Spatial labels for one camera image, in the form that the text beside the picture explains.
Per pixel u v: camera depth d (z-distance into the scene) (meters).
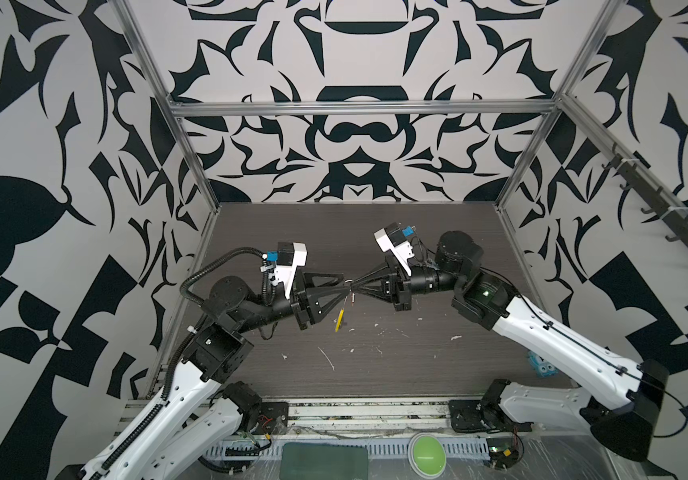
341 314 0.56
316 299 0.49
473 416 0.74
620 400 0.39
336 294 0.52
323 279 0.57
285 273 0.49
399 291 0.51
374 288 0.57
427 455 0.69
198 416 0.58
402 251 0.52
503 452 0.71
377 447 0.71
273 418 0.73
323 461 0.70
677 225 0.58
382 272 0.55
